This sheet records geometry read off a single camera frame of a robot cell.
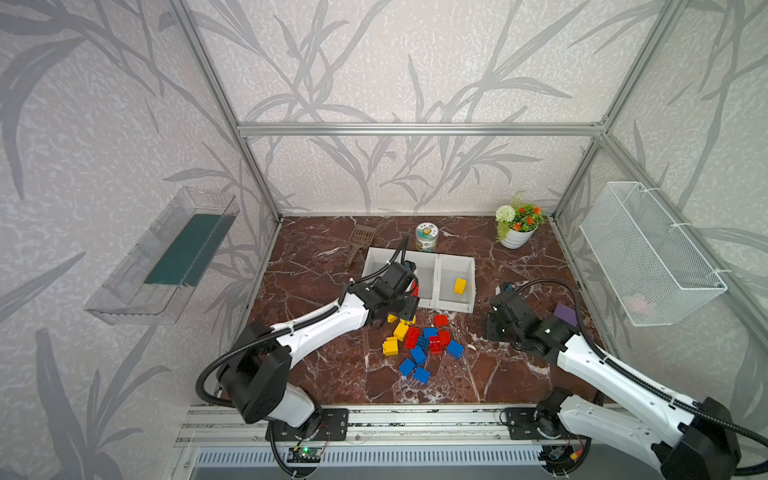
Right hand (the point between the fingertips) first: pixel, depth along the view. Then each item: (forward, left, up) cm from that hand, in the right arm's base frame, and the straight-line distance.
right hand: (488, 313), depth 83 cm
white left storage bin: (+3, +25, +23) cm, 34 cm away
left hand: (+5, +21, +2) cm, 21 cm away
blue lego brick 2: (-9, +20, -7) cm, 23 cm away
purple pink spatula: (+5, -28, -11) cm, 30 cm away
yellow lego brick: (+13, +6, -7) cm, 16 cm away
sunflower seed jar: (+31, +16, -3) cm, 35 cm away
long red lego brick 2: (+12, +20, -7) cm, 24 cm away
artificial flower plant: (+33, -17, +4) cm, 38 cm away
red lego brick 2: (+3, +12, -11) cm, 17 cm away
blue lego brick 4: (-7, +9, -9) cm, 15 cm away
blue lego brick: (-1, +16, -10) cm, 19 cm away
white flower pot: (+30, -16, -4) cm, 35 cm away
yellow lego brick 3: (-1, +25, -8) cm, 26 cm away
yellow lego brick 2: (0, +24, -8) cm, 25 cm away
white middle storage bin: (+15, +17, -8) cm, 24 cm away
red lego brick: (-5, +14, -9) cm, 18 cm away
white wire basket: (-3, -28, +25) cm, 38 cm away
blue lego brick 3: (-14, +19, -9) cm, 25 cm away
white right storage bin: (+20, +8, -7) cm, 23 cm away
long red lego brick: (-4, +21, -8) cm, 23 cm away
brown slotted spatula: (+38, +41, -11) cm, 57 cm away
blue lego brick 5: (-12, +23, -9) cm, 27 cm away
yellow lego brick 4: (-6, +28, -8) cm, 30 cm away
